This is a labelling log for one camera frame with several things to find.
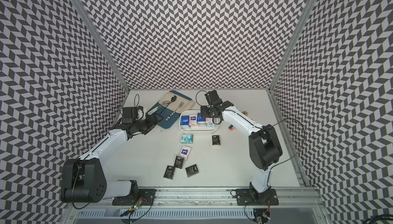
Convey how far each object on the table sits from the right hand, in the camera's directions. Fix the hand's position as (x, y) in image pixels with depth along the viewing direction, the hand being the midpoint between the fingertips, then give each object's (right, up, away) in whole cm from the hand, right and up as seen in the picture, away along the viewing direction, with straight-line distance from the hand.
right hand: (206, 114), depth 90 cm
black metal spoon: (-24, +10, +22) cm, 34 cm away
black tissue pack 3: (-19, -29, -11) cm, 37 cm away
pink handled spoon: (+16, -9, +6) cm, 20 cm away
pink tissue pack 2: (-12, -20, -5) cm, 24 cm away
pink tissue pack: (-8, -4, +4) cm, 10 cm away
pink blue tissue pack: (+2, -5, +5) cm, 7 cm away
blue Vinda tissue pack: (-13, -5, +4) cm, 15 cm away
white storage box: (-5, -10, +6) cm, 13 cm away
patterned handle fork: (-24, -2, +12) cm, 26 cm away
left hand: (-27, -4, -3) cm, 28 cm away
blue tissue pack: (-4, -4, +5) cm, 7 cm away
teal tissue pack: (-12, -15, +1) cm, 19 cm away
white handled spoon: (-29, +7, +19) cm, 35 cm away
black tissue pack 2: (-14, -25, -9) cm, 30 cm away
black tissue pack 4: (-7, -28, -11) cm, 31 cm away
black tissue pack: (+6, -16, +1) cm, 17 cm away
